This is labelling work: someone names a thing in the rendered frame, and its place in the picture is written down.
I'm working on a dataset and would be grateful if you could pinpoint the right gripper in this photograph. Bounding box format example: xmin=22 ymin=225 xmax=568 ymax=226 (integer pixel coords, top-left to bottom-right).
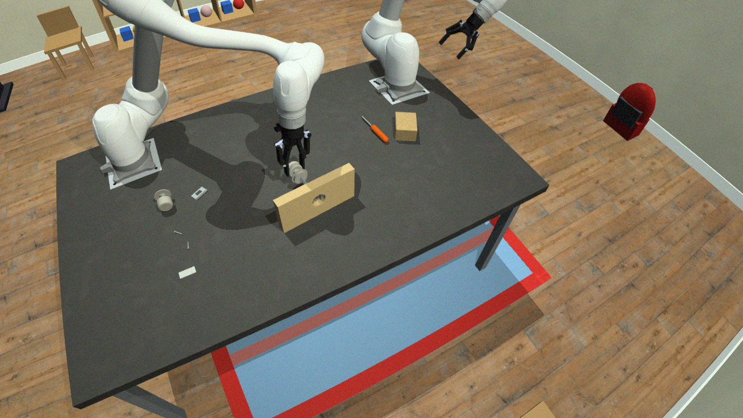
xmin=274 ymin=125 xmax=312 ymax=177

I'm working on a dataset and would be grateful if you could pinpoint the white door knob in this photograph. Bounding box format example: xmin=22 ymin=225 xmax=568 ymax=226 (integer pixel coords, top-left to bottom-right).
xmin=289 ymin=161 xmax=308 ymax=184

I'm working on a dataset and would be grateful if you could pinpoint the orange-handled screwdriver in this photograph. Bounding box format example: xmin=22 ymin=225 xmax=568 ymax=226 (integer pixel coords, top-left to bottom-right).
xmin=362 ymin=116 xmax=388 ymax=143

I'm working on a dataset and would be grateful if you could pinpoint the grey door knob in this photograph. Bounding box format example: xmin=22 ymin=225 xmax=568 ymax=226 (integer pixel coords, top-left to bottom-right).
xmin=154 ymin=189 xmax=173 ymax=211

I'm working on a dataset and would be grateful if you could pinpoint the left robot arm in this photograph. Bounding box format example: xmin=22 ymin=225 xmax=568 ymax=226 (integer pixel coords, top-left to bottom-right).
xmin=361 ymin=0 xmax=507 ymax=100

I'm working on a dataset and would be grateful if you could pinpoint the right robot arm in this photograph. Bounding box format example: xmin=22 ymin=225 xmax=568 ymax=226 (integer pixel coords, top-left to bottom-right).
xmin=92 ymin=0 xmax=324 ymax=183

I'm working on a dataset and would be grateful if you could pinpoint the tan wooden block with round hole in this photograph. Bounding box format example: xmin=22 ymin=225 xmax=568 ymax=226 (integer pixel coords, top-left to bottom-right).
xmin=273 ymin=163 xmax=355 ymax=233

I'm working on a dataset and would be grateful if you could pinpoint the tan rectangular box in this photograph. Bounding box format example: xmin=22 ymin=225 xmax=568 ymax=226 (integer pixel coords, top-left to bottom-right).
xmin=394 ymin=112 xmax=417 ymax=141

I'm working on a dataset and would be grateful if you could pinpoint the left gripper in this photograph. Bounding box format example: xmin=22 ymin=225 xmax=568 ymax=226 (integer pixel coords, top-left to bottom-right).
xmin=439 ymin=13 xmax=483 ymax=59

